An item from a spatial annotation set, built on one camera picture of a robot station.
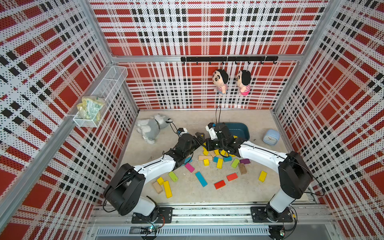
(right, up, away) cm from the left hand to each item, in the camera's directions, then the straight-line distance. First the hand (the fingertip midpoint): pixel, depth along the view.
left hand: (203, 137), depth 87 cm
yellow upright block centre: (+10, -17, +4) cm, 20 cm away
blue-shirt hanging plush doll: (+10, +37, +4) cm, 38 cm away
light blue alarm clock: (+45, -1, +9) cm, 46 cm away
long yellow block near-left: (-20, -29, -4) cm, 35 cm away
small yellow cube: (+2, -16, +4) cm, 17 cm away
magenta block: (-8, -19, +5) cm, 21 cm away
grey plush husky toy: (-35, +5, +10) cm, 37 cm away
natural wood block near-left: (-25, -28, -5) cm, 38 cm away
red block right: (+17, -23, 0) cm, 29 cm away
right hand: (+1, -3, -2) cm, 4 cm away
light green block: (+20, -17, +4) cm, 26 cm away
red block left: (+9, -27, -3) cm, 28 cm away
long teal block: (-1, -25, 0) cm, 25 cm away
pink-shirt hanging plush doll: (+26, +37, +7) cm, 46 cm away
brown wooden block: (+24, -19, +1) cm, 30 cm away
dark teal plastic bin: (+27, +4, +21) cm, 34 cm away
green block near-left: (-18, -23, -1) cm, 29 cm away
